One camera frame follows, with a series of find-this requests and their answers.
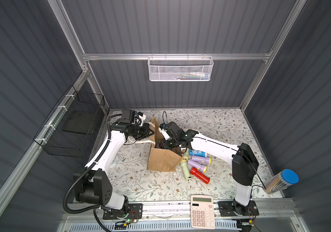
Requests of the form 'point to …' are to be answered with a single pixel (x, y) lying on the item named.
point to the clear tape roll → (114, 163)
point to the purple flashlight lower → (202, 168)
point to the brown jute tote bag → (159, 158)
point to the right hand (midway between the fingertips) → (163, 144)
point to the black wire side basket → (71, 129)
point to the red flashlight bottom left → (204, 178)
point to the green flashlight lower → (185, 168)
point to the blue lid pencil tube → (280, 181)
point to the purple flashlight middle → (207, 160)
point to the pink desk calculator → (202, 211)
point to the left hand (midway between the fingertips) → (155, 133)
